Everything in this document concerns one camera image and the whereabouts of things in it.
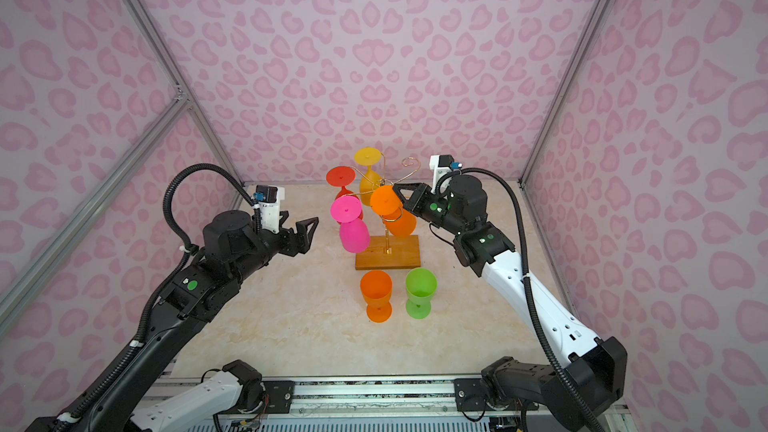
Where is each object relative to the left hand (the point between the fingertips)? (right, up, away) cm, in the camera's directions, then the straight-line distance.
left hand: (302, 211), depth 66 cm
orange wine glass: (+19, +2, +1) cm, 19 cm away
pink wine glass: (+10, -5, +10) cm, 16 cm away
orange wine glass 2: (+16, -20, +11) cm, 27 cm away
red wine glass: (+7, +9, +10) cm, 15 cm away
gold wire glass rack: (+25, +19, +51) cm, 60 cm away
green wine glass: (+27, -20, +13) cm, 36 cm away
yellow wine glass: (+14, +8, +12) cm, 21 cm away
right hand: (+20, +6, -1) cm, 21 cm away
